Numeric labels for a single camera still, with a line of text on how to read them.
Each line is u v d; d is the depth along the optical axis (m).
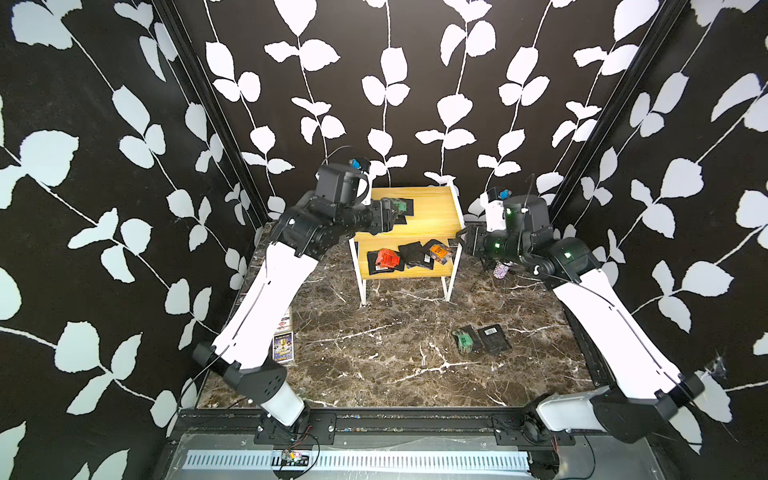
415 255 0.89
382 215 0.56
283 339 0.88
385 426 0.76
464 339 0.90
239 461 0.70
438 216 0.77
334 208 0.46
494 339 0.90
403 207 0.78
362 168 0.56
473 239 0.59
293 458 0.70
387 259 0.88
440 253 0.90
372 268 0.87
